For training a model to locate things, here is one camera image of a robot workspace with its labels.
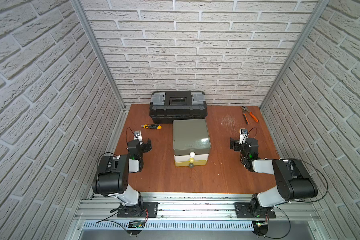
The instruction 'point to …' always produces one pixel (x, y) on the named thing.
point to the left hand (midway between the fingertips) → (142, 137)
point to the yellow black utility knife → (152, 126)
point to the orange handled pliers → (245, 116)
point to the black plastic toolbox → (166, 105)
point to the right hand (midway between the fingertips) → (240, 137)
